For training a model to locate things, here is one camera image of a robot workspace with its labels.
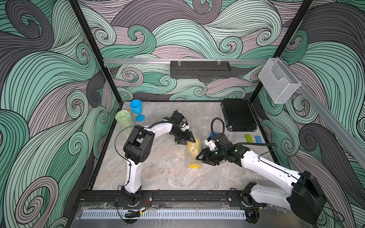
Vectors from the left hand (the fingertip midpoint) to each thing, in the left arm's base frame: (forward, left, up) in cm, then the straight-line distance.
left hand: (191, 141), depth 89 cm
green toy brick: (+6, -41, -6) cm, 42 cm away
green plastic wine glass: (+14, +46, +8) cm, 48 cm away
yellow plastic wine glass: (-5, -2, +1) cm, 6 cm away
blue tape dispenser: (+7, -14, -3) cm, 16 cm away
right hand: (-15, -2, +5) cm, 15 cm away
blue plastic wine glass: (+21, +38, +9) cm, 44 cm away
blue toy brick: (+4, -47, -4) cm, 47 cm away
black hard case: (+27, -39, -6) cm, 47 cm away
